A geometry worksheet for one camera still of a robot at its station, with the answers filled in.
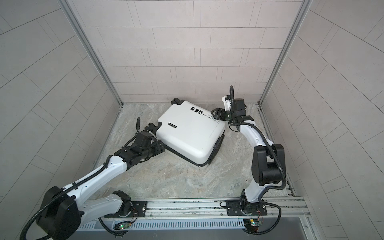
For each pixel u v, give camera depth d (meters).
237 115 0.68
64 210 0.38
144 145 0.62
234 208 0.71
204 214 0.71
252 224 0.68
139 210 0.71
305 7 0.71
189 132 0.77
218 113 0.78
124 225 0.64
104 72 0.97
